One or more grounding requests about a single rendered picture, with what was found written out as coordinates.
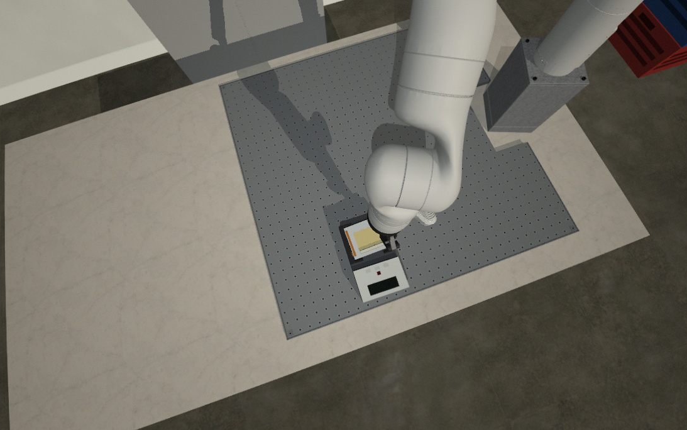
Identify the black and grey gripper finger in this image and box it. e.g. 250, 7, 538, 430
380, 235, 400, 251

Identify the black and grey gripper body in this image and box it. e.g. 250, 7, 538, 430
367, 213, 399, 240

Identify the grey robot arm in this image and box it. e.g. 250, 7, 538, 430
365, 0, 643, 234

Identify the grey and white cassette dock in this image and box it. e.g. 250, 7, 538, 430
339, 218, 409, 302

